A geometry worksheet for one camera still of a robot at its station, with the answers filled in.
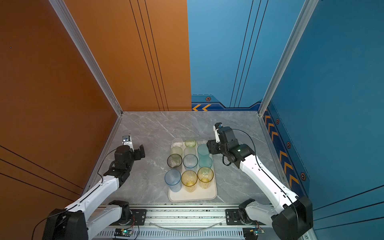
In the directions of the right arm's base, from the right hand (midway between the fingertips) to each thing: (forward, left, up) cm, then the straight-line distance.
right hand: (211, 143), depth 79 cm
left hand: (+3, +44, -5) cm, 45 cm away
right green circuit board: (-38, -18, -21) cm, 46 cm away
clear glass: (+10, +21, -14) cm, 28 cm away
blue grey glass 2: (-5, +12, -11) cm, 17 cm away
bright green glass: (+10, +12, -15) cm, 22 cm away
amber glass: (-16, +12, -9) cm, 22 cm away
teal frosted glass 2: (+5, +4, -16) cm, 17 cm away
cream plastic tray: (-20, +6, -21) cm, 29 cm away
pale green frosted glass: (+2, +21, -13) cm, 25 cm away
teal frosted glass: (-4, +3, -11) cm, 13 cm away
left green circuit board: (-37, +43, -20) cm, 61 cm away
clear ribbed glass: (+12, +5, -16) cm, 20 cm away
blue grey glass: (-14, +21, -12) cm, 28 cm away
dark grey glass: (-4, +21, -13) cm, 25 cm away
